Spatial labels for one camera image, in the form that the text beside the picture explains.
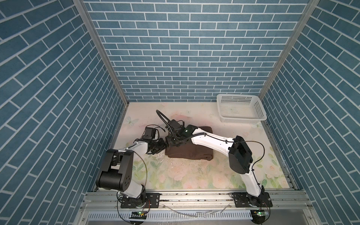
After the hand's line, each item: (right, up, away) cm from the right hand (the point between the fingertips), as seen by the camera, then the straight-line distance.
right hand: (166, 140), depth 86 cm
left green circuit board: (-13, -36, -13) cm, 41 cm away
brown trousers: (+13, -7, +4) cm, 15 cm away
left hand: (-1, -5, +7) cm, 9 cm away
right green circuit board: (+49, -37, -14) cm, 63 cm away
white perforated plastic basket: (+58, +21, +33) cm, 70 cm away
